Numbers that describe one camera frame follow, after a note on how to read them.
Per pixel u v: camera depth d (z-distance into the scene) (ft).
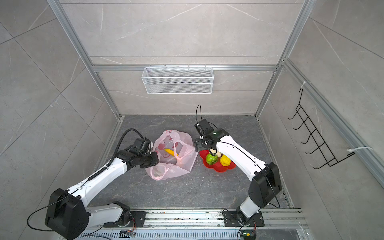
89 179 1.48
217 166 2.99
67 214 1.28
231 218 2.42
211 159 2.89
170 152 3.18
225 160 2.93
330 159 1.96
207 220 2.45
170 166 2.51
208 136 1.91
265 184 1.38
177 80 3.30
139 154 2.08
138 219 2.41
